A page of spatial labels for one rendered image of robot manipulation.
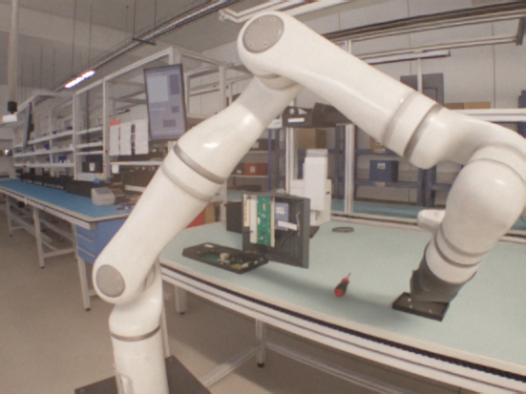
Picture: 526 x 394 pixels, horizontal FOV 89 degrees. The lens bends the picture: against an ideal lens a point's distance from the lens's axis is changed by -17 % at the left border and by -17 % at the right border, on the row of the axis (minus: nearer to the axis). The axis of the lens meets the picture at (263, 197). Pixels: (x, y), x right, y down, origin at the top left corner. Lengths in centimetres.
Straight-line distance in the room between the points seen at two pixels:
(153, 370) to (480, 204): 56
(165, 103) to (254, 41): 183
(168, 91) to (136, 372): 186
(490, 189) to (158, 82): 211
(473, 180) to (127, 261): 45
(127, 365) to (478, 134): 61
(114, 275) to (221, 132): 27
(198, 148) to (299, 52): 18
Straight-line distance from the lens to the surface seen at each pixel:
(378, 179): 460
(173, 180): 44
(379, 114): 35
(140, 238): 48
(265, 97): 47
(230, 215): 139
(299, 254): 97
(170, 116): 222
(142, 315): 59
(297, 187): 152
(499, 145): 36
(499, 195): 32
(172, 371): 79
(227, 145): 44
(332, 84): 37
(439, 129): 34
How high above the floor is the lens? 132
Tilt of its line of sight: 7 degrees down
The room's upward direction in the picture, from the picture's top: straight up
